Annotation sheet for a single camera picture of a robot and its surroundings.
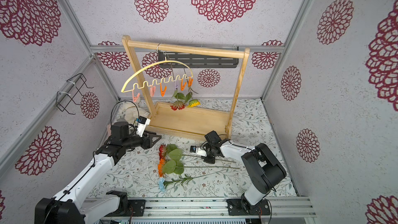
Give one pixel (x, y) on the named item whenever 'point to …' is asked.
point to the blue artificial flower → (183, 179)
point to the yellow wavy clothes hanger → (165, 82)
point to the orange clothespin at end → (190, 82)
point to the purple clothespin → (176, 86)
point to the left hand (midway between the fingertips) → (158, 136)
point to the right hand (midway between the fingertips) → (202, 152)
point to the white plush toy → (129, 111)
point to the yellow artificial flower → (193, 103)
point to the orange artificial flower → (171, 166)
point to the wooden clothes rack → (181, 120)
